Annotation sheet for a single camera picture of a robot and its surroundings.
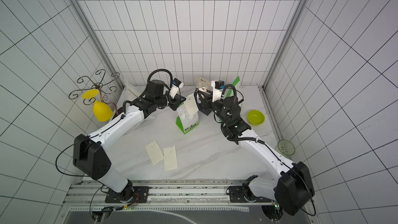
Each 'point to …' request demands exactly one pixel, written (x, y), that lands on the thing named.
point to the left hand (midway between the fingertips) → (183, 101)
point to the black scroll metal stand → (97, 85)
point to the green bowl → (255, 117)
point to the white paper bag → (130, 94)
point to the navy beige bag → (200, 83)
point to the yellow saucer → (90, 94)
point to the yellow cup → (102, 111)
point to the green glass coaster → (286, 147)
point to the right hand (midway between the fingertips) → (202, 88)
